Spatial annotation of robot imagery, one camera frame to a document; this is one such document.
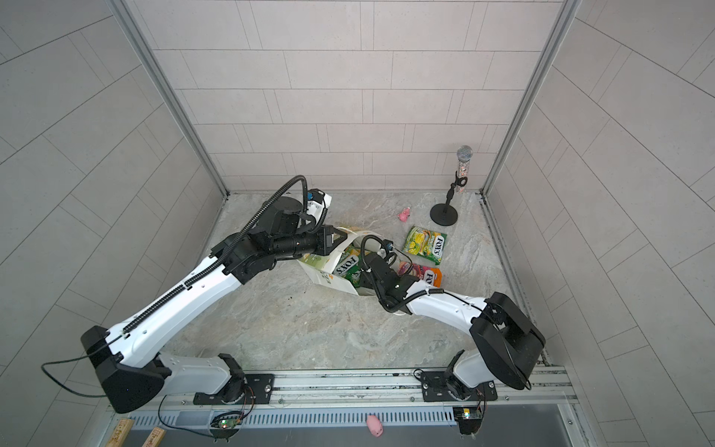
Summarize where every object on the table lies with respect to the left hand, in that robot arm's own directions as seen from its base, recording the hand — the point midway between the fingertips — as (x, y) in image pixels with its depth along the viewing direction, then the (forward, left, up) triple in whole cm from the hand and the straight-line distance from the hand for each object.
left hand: (354, 236), depth 65 cm
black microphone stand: (+31, -33, -31) cm, 55 cm away
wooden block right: (-37, +46, -29) cm, 66 cm away
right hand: (+3, -1, -25) cm, 25 cm away
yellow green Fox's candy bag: (+16, -23, -29) cm, 40 cm away
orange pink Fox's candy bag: (+5, -24, -30) cm, 38 cm away
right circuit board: (-33, -28, -31) cm, 54 cm away
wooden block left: (-37, +54, -29) cm, 72 cm away
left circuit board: (-35, +30, -28) cm, 54 cm away
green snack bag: (+5, +3, -24) cm, 24 cm away
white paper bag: (-1, +8, -11) cm, 14 cm away
